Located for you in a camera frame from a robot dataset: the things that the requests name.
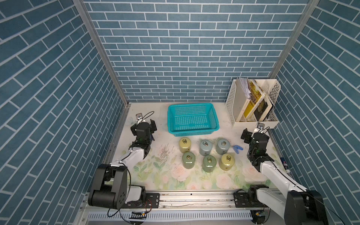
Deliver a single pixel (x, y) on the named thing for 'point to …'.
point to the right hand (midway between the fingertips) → (255, 131)
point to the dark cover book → (260, 109)
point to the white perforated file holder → (270, 116)
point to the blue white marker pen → (285, 165)
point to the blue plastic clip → (236, 147)
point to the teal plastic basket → (186, 119)
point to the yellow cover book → (257, 95)
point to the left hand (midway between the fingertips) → (147, 121)
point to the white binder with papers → (242, 93)
